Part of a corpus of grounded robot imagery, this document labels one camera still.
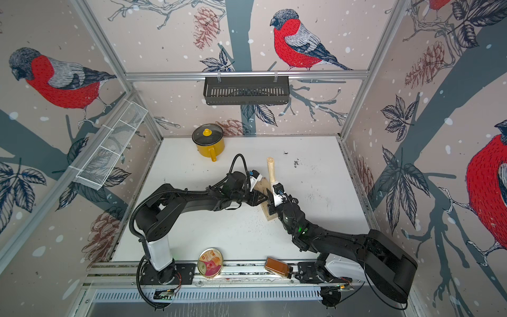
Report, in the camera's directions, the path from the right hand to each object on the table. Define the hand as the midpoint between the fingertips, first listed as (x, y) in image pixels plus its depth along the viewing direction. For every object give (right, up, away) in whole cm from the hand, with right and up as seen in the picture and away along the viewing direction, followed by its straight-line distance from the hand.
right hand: (271, 186), depth 81 cm
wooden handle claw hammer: (-1, +10, -17) cm, 20 cm away
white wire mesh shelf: (-74, +8, +2) cm, 75 cm away
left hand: (0, -5, +6) cm, 8 cm away
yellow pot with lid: (-33, +21, +26) cm, 47 cm away
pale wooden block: (-3, -3, +11) cm, 12 cm away
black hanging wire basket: (-12, +48, +25) cm, 56 cm away
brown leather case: (+2, -29, -9) cm, 30 cm away
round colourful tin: (-24, -28, -8) cm, 37 cm away
